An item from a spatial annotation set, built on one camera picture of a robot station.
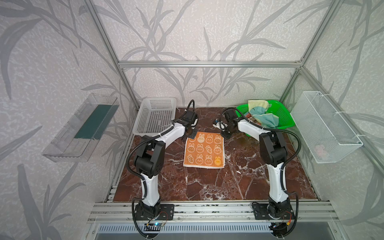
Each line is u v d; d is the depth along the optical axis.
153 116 1.16
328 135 0.63
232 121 0.77
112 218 0.75
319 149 0.74
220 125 0.91
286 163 0.57
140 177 0.53
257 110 1.12
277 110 1.14
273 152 0.57
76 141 0.63
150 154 0.54
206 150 0.96
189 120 0.77
